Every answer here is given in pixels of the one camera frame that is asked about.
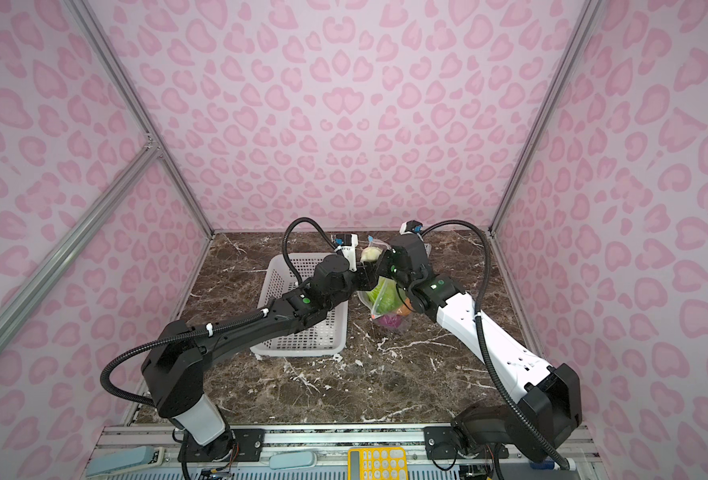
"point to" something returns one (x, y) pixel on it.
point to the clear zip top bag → (367, 302)
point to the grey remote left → (112, 462)
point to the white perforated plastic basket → (327, 336)
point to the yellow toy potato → (403, 309)
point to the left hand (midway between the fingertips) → (382, 258)
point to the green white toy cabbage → (385, 293)
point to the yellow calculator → (377, 463)
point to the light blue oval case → (292, 460)
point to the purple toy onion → (393, 320)
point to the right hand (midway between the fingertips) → (379, 252)
